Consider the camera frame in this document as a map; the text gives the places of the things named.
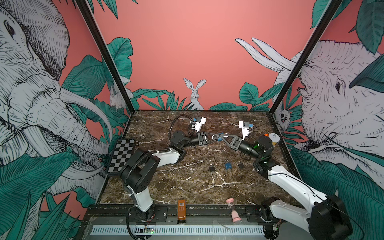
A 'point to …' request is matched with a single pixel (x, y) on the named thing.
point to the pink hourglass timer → (235, 216)
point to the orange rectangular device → (181, 219)
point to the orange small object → (267, 135)
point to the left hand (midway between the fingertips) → (219, 138)
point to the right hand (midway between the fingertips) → (220, 136)
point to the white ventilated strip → (163, 230)
